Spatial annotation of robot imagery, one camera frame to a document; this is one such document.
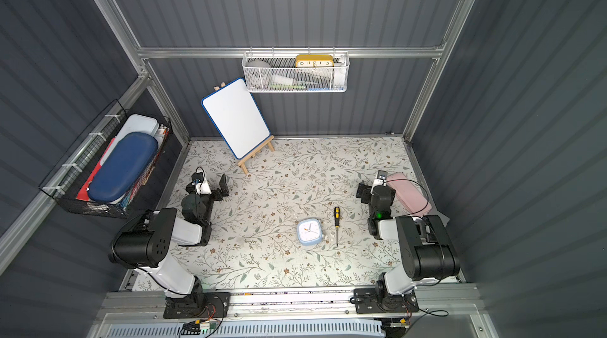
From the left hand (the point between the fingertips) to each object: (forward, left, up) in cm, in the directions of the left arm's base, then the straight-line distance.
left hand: (213, 176), depth 90 cm
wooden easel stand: (+12, -8, -7) cm, 16 cm away
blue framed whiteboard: (+24, -6, +12) cm, 28 cm away
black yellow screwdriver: (-13, -48, -13) cm, 51 cm away
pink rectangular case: (-1, -79, -13) cm, 80 cm away
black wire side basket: (-18, +27, +21) cm, 39 cm away
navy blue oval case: (-11, +18, +19) cm, 28 cm away
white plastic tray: (+8, +22, +20) cm, 31 cm away
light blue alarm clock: (-18, -37, -11) cm, 42 cm away
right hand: (-1, -66, -4) cm, 66 cm away
